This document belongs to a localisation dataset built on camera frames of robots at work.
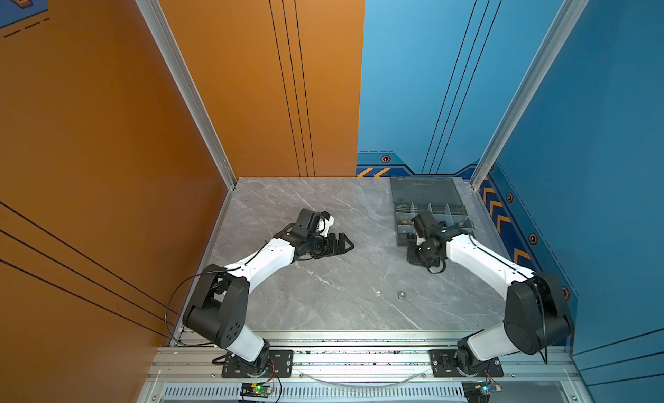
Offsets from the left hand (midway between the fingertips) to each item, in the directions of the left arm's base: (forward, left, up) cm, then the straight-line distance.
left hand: (345, 245), depth 86 cm
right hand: (-2, -23, -5) cm, 24 cm away
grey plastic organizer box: (+30, -44, -9) cm, 54 cm away
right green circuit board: (-38, -39, -11) cm, 56 cm away
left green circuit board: (-39, +25, -12) cm, 48 cm away
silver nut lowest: (-13, -19, -11) cm, 25 cm away
